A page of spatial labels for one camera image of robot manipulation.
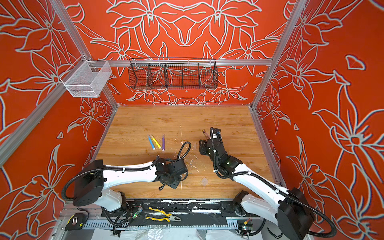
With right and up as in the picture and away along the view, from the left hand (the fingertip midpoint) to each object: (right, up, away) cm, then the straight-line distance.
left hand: (177, 181), depth 79 cm
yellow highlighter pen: (-16, +18, +19) cm, 31 cm away
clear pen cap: (+15, -1, +3) cm, 15 cm away
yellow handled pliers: (-3, -14, -9) cm, 17 cm away
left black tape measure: (-46, -14, -11) cm, 50 cm away
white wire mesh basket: (-59, +59, +13) cm, 85 cm away
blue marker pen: (-18, +17, +18) cm, 31 cm away
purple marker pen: (-11, +18, +19) cm, 28 cm away
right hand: (+13, +22, +1) cm, 25 cm away
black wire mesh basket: (-6, +66, +22) cm, 69 cm away
